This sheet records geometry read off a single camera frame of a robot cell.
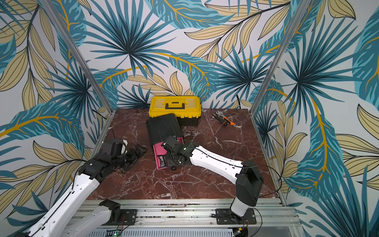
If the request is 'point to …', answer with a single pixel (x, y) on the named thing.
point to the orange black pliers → (221, 115)
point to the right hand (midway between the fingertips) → (170, 160)
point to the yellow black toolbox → (188, 109)
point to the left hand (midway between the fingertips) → (143, 157)
